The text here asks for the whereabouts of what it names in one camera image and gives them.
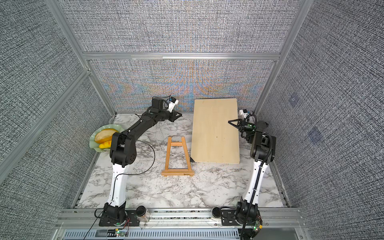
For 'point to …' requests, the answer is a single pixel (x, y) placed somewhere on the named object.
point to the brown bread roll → (105, 135)
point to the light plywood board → (213, 139)
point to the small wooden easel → (169, 172)
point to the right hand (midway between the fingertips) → (229, 120)
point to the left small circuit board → (113, 233)
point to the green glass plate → (95, 145)
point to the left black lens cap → (140, 210)
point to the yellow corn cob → (106, 145)
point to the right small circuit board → (257, 226)
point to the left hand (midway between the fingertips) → (183, 112)
